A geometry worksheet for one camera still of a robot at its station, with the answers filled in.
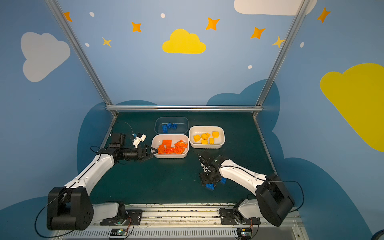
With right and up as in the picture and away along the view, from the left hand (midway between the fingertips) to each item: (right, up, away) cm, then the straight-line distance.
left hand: (154, 153), depth 80 cm
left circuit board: (-15, -36, -9) cm, 40 cm away
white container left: (-4, +5, +20) cm, 21 cm away
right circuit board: (+46, -38, -8) cm, 60 cm away
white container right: (+22, +12, +27) cm, 37 cm away
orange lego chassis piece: (+10, -1, +18) cm, 20 cm away
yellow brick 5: (+37, +9, +27) cm, 47 cm away
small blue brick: (+7, +15, +31) cm, 35 cm away
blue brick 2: (+31, -20, +4) cm, 37 cm away
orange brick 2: (+13, +3, +21) cm, 25 cm away
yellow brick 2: (+30, +8, +26) cm, 40 cm away
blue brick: (+33, -6, -23) cm, 41 cm away
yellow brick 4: (+34, +5, +24) cm, 42 cm away
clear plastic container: (+5, +16, +31) cm, 35 cm away
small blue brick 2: (+3, +16, +31) cm, 35 cm away
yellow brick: (+23, +7, +24) cm, 34 cm away
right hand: (+29, -15, +3) cm, 33 cm away
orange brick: (+3, +4, +24) cm, 24 cm away
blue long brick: (0, +13, +30) cm, 33 cm away
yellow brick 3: (+29, +4, +24) cm, 38 cm away
